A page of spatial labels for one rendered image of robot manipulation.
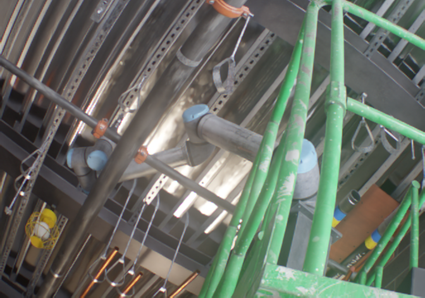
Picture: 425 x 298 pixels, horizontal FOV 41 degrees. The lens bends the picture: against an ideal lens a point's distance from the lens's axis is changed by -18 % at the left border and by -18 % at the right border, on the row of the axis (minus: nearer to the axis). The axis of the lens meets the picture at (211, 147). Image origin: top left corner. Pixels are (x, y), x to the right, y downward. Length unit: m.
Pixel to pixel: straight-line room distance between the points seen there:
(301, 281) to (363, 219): 2.92
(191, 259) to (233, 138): 1.70
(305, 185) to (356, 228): 1.49
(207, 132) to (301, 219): 0.66
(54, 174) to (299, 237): 2.21
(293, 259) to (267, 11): 1.22
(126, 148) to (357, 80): 1.12
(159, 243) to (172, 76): 1.91
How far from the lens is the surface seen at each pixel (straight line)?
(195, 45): 2.31
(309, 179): 2.39
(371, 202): 3.71
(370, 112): 1.32
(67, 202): 3.94
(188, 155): 2.88
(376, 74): 2.99
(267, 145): 1.97
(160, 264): 4.02
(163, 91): 2.44
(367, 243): 3.20
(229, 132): 2.64
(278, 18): 2.90
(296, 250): 2.18
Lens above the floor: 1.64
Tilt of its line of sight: 52 degrees up
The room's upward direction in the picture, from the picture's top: 20 degrees clockwise
